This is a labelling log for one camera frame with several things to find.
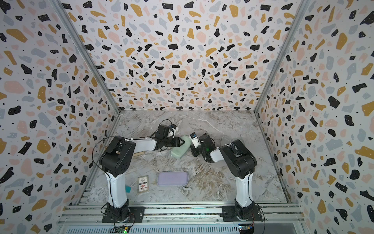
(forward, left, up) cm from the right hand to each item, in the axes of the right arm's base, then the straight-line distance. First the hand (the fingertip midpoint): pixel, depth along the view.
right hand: (191, 146), depth 100 cm
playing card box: (-26, +26, +1) cm, 37 cm away
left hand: (+1, +5, +4) cm, 6 cm away
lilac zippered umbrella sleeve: (-23, +9, +4) cm, 25 cm away
